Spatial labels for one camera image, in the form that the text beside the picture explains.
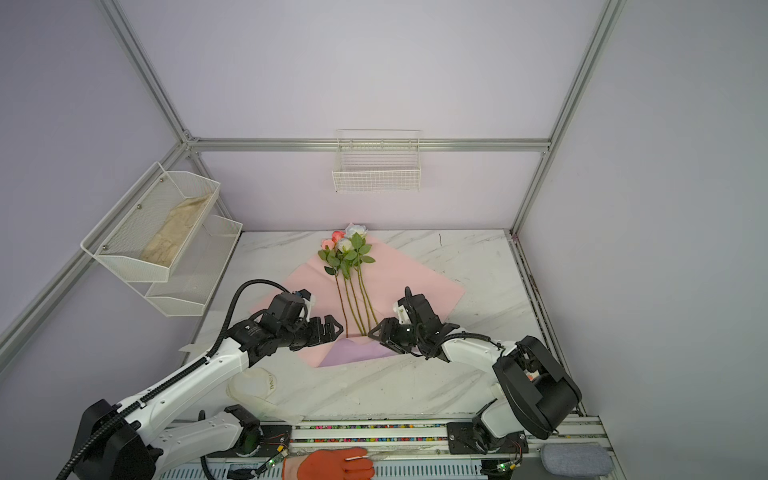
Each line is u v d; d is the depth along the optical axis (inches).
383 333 29.8
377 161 37.3
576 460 27.1
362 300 38.8
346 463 27.6
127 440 15.0
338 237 45.0
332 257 42.3
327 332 28.2
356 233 42.3
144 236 29.9
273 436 28.9
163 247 29.6
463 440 28.7
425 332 26.9
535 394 17.1
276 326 24.1
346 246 42.5
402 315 31.7
